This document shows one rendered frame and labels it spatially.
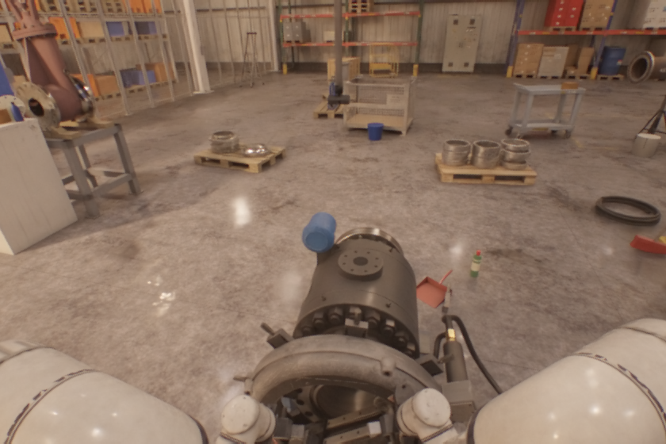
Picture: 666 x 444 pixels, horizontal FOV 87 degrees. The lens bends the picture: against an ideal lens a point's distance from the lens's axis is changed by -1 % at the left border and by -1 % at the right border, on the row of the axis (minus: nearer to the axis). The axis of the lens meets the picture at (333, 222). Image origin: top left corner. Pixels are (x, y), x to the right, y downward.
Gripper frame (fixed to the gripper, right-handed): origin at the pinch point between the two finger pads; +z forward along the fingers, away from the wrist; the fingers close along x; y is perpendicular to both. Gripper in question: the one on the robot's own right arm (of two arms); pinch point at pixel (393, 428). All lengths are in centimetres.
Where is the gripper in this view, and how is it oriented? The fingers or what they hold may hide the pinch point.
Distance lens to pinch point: 130.4
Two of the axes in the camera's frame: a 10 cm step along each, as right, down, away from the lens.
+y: 1.3, 7.9, -6.0
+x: 9.8, -0.1, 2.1
